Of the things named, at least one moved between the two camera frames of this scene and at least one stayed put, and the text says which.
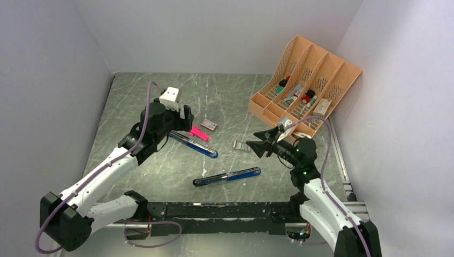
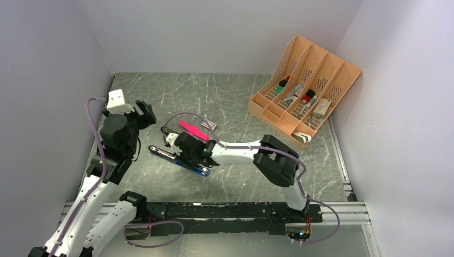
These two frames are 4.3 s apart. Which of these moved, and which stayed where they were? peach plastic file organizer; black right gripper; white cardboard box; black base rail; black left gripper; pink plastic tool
Moved: black right gripper; black left gripper
Stayed: black base rail; white cardboard box; peach plastic file organizer; pink plastic tool
